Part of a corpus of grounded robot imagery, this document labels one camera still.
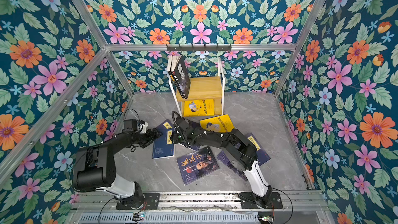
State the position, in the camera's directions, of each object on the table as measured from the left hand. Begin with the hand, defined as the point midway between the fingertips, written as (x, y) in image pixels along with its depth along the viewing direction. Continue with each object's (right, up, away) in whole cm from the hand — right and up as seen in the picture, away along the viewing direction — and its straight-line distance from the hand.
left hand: (158, 132), depth 91 cm
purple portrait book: (+39, -14, -5) cm, 42 cm away
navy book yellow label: (+3, -8, 0) cm, 9 cm away
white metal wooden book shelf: (+27, +27, +4) cm, 38 cm away
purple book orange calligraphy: (+23, -17, -7) cm, 30 cm away
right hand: (+8, -2, -2) cm, 9 cm away
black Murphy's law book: (+15, +32, -9) cm, 36 cm away
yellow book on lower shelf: (+23, +15, +13) cm, 31 cm away
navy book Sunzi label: (+21, +4, +9) cm, 23 cm away
